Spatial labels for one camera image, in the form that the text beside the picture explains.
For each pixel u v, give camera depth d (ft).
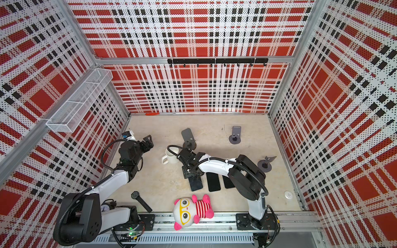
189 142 3.21
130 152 2.14
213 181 2.83
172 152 2.35
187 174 2.59
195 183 2.71
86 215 1.36
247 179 1.56
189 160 2.25
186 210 2.31
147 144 2.59
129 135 2.48
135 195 2.69
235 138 3.39
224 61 2.97
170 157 2.91
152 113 4.16
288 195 2.69
